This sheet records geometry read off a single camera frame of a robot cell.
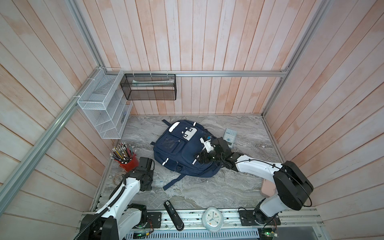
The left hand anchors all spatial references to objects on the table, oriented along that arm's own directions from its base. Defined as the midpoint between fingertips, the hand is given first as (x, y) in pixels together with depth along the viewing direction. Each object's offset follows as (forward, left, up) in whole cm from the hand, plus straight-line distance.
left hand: (152, 179), depth 85 cm
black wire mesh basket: (+58, +7, +23) cm, 63 cm away
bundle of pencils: (+8, +15, +16) cm, 23 cm away
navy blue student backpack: (+18, -13, +7) cm, 23 cm away
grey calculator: (+31, -51, -1) cm, 59 cm away
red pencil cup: (+5, +12, +7) cm, 15 cm away
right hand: (+12, -27, +8) cm, 30 cm away
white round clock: (-20, -33, +1) cm, 39 cm away
